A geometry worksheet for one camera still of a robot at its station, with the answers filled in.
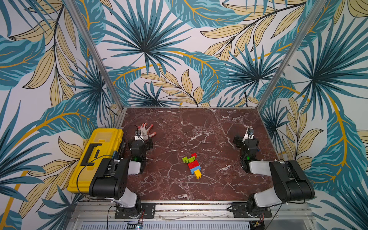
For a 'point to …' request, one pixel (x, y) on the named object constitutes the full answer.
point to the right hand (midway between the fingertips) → (246, 135)
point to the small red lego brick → (194, 154)
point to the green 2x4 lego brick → (191, 159)
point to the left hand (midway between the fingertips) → (141, 138)
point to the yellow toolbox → (102, 144)
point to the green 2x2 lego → (186, 160)
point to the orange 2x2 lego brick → (198, 174)
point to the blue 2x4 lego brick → (194, 169)
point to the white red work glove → (144, 130)
